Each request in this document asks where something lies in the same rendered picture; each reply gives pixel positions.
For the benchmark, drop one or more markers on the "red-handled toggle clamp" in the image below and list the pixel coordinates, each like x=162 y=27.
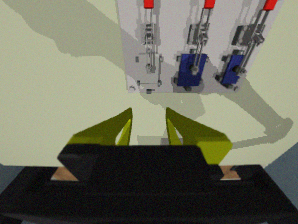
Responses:
x=195 y=36

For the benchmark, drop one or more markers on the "blue rectangular block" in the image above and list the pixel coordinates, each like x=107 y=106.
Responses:
x=185 y=78
x=229 y=77

